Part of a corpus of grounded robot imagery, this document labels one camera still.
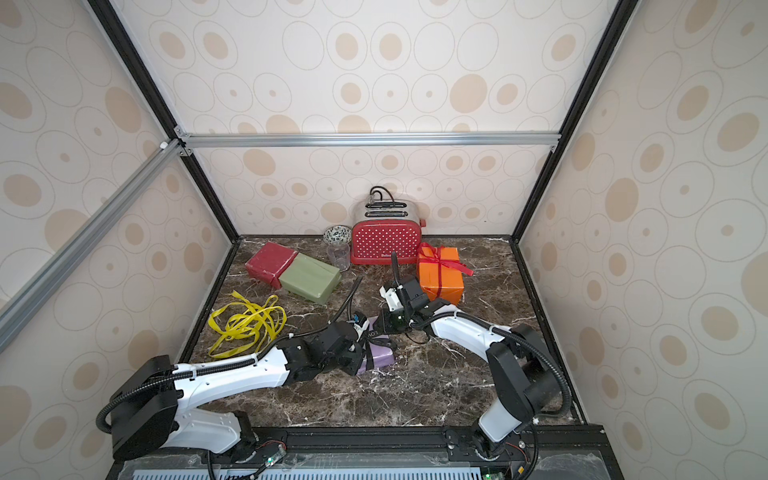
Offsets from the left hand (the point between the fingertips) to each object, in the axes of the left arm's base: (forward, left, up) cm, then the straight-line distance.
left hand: (372, 355), depth 80 cm
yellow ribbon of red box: (+11, +40, -7) cm, 42 cm away
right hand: (+10, -3, -1) cm, 11 cm away
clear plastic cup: (+40, +14, -5) cm, 43 cm away
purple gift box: (+1, -3, -2) cm, 3 cm away
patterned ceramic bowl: (+51, +17, -6) cm, 54 cm away
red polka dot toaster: (+41, -2, +8) cm, 42 cm away
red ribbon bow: (+35, -20, +3) cm, 41 cm away
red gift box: (+33, +38, -2) cm, 51 cm away
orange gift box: (+25, -24, +1) cm, 35 cm away
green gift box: (+28, +23, -3) cm, 36 cm away
